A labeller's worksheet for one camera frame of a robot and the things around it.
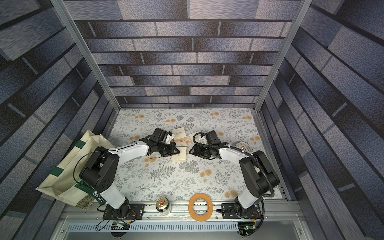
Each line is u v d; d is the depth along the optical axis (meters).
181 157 0.90
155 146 0.72
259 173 0.46
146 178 0.85
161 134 0.75
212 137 0.74
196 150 0.81
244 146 0.95
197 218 0.71
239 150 0.55
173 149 0.80
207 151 0.77
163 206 0.67
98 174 0.46
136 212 0.74
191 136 1.00
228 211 0.74
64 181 0.71
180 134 1.01
